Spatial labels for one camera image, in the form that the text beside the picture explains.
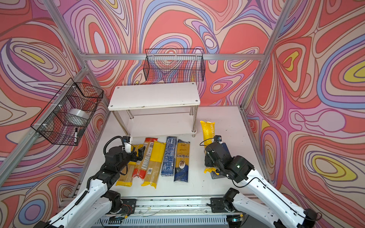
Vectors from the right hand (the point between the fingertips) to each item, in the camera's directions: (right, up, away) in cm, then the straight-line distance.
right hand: (210, 158), depth 73 cm
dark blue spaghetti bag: (-15, -6, +14) cm, 21 cm away
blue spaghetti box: (-24, -5, +13) cm, 28 cm away
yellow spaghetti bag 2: (0, +16, +7) cm, 17 cm away
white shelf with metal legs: (-29, +26, +1) cm, 39 cm away
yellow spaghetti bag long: (-32, -9, +11) cm, 35 cm away
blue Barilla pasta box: (+3, -12, +6) cm, 13 cm away
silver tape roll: (-69, +24, 0) cm, 73 cm away
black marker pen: (-70, +12, -1) cm, 71 cm away
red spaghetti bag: (-41, -9, +11) cm, 43 cm away
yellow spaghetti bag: (-47, -14, +7) cm, 50 cm away
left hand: (-41, +6, +9) cm, 42 cm away
